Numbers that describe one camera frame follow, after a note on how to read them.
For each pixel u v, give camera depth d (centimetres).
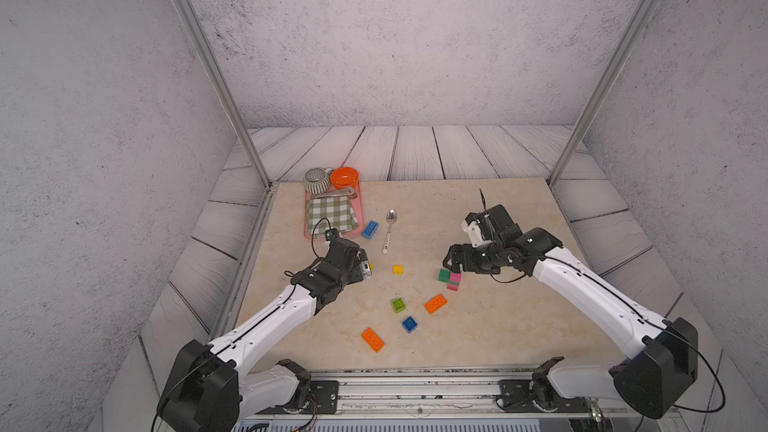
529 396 69
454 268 70
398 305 88
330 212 111
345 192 114
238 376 41
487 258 65
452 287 91
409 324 85
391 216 108
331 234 75
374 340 83
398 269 96
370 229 105
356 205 114
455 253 70
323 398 73
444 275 88
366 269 77
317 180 118
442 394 74
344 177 119
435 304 89
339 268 63
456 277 87
